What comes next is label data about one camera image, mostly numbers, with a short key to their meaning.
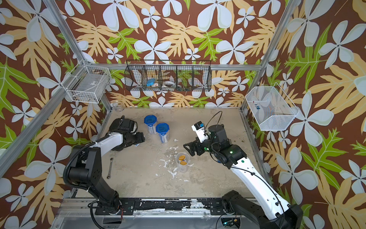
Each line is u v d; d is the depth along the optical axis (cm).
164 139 96
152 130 101
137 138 86
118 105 122
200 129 62
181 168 82
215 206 73
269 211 39
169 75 99
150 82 95
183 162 78
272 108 83
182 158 81
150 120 96
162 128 91
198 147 62
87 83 87
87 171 47
